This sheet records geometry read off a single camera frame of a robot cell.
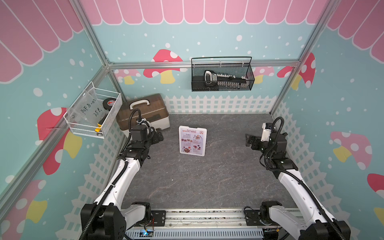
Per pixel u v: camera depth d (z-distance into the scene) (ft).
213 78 2.92
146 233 2.38
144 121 2.25
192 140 2.94
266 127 2.25
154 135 2.23
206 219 2.49
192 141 2.96
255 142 2.29
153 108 3.08
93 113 2.28
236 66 2.94
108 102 2.62
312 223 1.32
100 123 2.10
